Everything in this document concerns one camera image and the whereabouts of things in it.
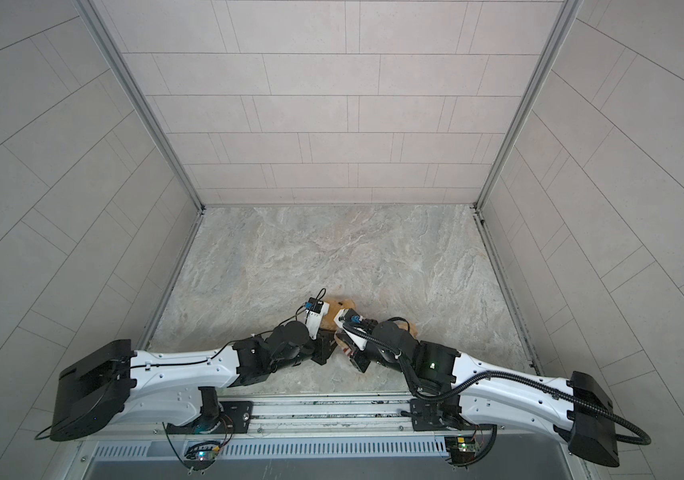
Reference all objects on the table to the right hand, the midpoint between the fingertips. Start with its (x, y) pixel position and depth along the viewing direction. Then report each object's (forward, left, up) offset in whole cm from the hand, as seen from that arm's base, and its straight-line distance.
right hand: (337, 342), depth 69 cm
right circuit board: (-20, -27, -16) cm, 37 cm away
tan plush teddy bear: (+11, -2, -3) cm, 12 cm away
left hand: (+3, -3, -6) cm, 7 cm away
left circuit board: (-19, +31, -12) cm, 38 cm away
